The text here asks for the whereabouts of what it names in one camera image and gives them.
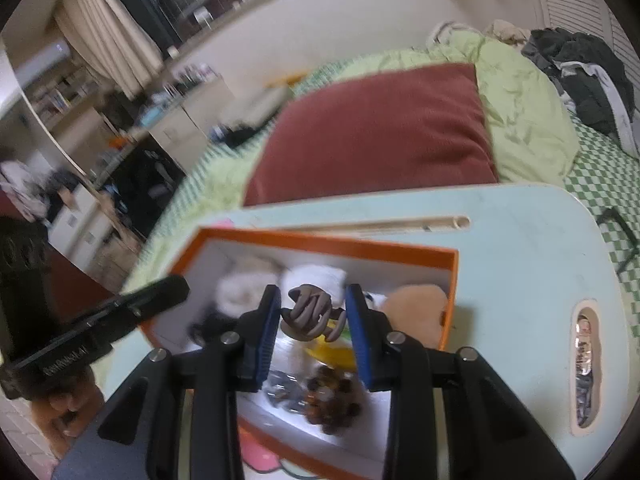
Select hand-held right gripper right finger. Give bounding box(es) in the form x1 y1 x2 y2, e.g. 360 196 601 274
345 283 576 480

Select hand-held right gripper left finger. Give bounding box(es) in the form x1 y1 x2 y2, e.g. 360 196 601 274
52 284 282 480

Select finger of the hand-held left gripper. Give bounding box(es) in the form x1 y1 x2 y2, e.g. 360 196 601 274
107 275 191 323

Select brown hair claw clip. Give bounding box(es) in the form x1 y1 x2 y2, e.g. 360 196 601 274
280 284 348 343

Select cream fluffy pom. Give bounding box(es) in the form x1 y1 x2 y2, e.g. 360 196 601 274
215 255 281 318

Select orange cardboard box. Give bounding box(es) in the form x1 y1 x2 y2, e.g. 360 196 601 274
137 227 460 478

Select person's left hand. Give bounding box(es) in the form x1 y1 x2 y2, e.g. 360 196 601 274
30 367 106 458

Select yellow plastic item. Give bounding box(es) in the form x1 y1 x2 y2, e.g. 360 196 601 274
305 340 358 373

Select black fluffy item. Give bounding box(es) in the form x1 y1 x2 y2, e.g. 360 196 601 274
190 310 241 346

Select grey metal trinket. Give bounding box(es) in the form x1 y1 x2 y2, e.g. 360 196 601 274
265 370 311 413

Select peach round puff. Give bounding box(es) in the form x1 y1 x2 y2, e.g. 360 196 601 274
385 284 449 351

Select white drawer unit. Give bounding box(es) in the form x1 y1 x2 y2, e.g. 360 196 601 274
47 182 116 261

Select pink flat item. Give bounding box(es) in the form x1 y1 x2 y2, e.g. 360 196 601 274
240 425 281 473

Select light blue lap table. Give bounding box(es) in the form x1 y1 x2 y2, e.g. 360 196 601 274
95 182 638 480

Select black item on bed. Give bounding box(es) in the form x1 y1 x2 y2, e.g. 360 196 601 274
210 125 261 148

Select cream cabinet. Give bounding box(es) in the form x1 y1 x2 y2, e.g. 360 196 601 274
147 77 236 161

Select red pillow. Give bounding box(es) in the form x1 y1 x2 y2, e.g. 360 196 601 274
242 62 501 208

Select white air conditioner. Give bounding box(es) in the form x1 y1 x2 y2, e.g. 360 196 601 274
30 42 73 68

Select beige curtain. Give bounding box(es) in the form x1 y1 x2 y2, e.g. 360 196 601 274
52 0 166 101

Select beige crumpled cloth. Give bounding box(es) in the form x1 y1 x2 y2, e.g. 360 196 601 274
482 20 531 43

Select dark clothes pile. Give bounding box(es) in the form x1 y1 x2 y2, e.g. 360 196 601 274
522 27 638 153

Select brown bead bracelet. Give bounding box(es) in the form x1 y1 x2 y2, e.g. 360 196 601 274
305 365 363 436

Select wall shelf with books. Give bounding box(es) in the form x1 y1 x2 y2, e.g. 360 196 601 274
20 60 101 126

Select black strap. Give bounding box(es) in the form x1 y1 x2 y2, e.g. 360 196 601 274
597 207 640 276

